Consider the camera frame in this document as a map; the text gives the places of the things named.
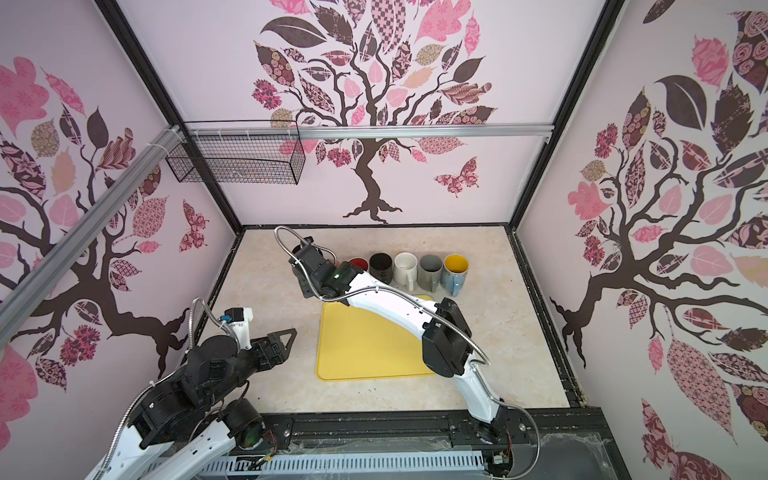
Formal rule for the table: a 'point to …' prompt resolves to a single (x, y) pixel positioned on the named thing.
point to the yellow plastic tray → (354, 343)
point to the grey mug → (430, 271)
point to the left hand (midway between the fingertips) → (286, 341)
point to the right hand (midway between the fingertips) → (310, 271)
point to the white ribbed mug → (405, 267)
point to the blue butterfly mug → (454, 272)
